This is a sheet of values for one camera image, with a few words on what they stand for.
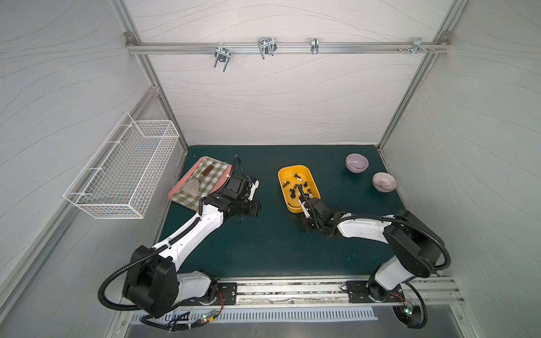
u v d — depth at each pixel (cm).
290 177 107
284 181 104
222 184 65
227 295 74
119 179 68
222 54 79
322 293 75
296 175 107
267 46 77
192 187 101
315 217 70
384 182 104
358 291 73
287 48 79
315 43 72
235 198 63
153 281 40
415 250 45
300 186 102
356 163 110
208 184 104
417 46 77
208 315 69
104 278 37
